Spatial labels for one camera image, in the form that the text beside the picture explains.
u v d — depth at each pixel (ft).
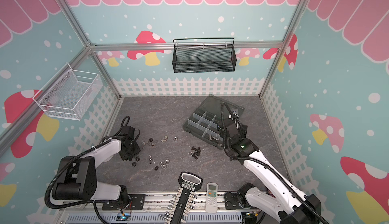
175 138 3.17
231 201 2.43
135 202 2.44
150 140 3.17
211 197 2.44
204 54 3.09
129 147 2.49
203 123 3.37
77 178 1.45
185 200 2.43
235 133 1.81
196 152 2.94
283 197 1.32
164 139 3.17
